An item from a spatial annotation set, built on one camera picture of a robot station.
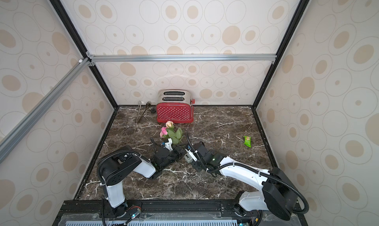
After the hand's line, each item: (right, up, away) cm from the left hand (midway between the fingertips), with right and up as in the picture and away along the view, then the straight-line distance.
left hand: (193, 146), depth 84 cm
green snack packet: (+37, +1, +14) cm, 39 cm away
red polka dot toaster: (-12, +25, +13) cm, 30 cm away
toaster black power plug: (-31, +22, +31) cm, 49 cm away
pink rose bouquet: (-15, +7, +8) cm, 18 cm away
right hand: (+4, -7, 0) cm, 8 cm away
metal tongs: (-36, +27, +33) cm, 56 cm away
